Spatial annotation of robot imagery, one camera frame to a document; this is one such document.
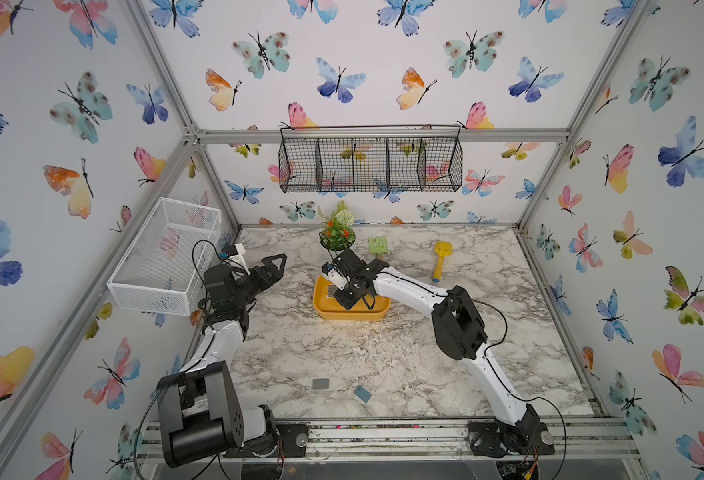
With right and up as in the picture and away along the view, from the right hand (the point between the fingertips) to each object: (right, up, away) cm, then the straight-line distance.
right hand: (341, 294), depth 96 cm
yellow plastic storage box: (-2, -3, -6) cm, 7 cm away
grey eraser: (-5, -23, -13) cm, 27 cm away
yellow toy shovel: (+36, +15, +15) cm, 42 cm away
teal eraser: (+6, -25, -13) cm, 29 cm away
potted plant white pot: (-1, +20, 0) cm, 20 cm away
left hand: (-16, +12, -12) cm, 23 cm away
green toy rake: (+12, +16, +19) cm, 28 cm away
